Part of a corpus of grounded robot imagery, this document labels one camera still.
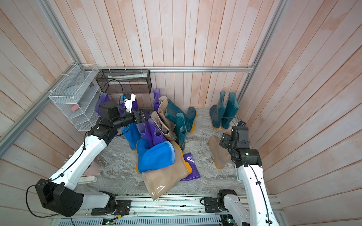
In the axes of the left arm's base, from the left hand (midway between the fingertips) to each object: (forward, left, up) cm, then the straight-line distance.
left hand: (149, 113), depth 71 cm
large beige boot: (-28, -4, -23) cm, 36 cm away
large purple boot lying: (-20, -25, -33) cm, 46 cm away
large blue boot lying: (-15, -3, -19) cm, 25 cm away
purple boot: (+21, +35, -8) cm, 41 cm away
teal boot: (+15, -10, -15) cm, 23 cm away
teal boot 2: (+13, -48, -10) cm, 51 cm away
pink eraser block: (+10, +47, -6) cm, 49 cm away
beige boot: (-18, -36, -11) cm, 42 cm away
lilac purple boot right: (-9, -4, -8) cm, 12 cm away
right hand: (-8, -43, -10) cm, 45 cm away
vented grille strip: (-43, -31, -34) cm, 63 cm away
